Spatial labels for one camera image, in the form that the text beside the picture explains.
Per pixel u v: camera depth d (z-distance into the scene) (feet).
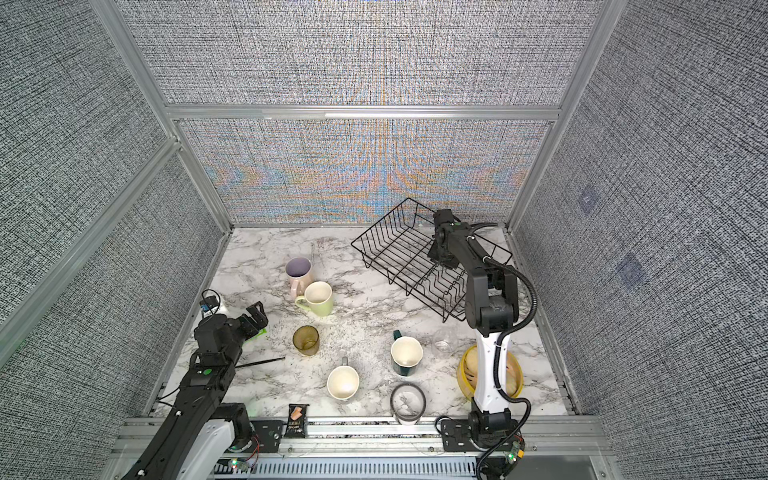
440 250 2.83
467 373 2.61
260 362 2.82
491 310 1.90
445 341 2.88
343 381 2.58
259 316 2.49
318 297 3.00
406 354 2.73
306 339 2.92
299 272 3.10
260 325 2.50
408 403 2.57
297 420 2.45
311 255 3.62
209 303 2.29
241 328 2.39
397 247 3.62
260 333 2.48
